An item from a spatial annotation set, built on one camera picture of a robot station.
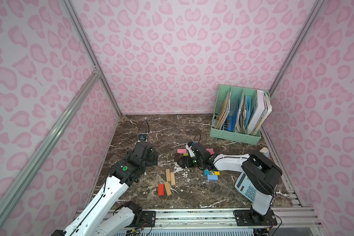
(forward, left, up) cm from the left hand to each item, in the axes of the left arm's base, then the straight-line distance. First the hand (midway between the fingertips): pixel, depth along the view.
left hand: (146, 151), depth 75 cm
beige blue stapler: (+10, -72, -18) cm, 74 cm away
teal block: (-3, -33, -20) cm, 38 cm away
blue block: (-6, -36, -20) cm, 41 cm away
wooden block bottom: (-12, -10, -20) cm, 25 cm away
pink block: (+12, -18, -20) cm, 29 cm away
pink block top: (+12, -37, -20) cm, 44 cm away
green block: (+8, -20, -18) cm, 29 cm away
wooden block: (-4, -10, -20) cm, 23 cm away
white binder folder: (+25, -65, +1) cm, 70 cm away
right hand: (+2, -18, -18) cm, 25 cm away
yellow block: (-4, -39, -20) cm, 44 cm away
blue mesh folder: (+27, -51, -7) cm, 59 cm away
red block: (-12, -6, -21) cm, 25 cm away
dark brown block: (+7, -15, -20) cm, 26 cm away
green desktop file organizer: (+26, -54, 0) cm, 60 cm away
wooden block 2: (-7, -13, -20) cm, 25 cm away
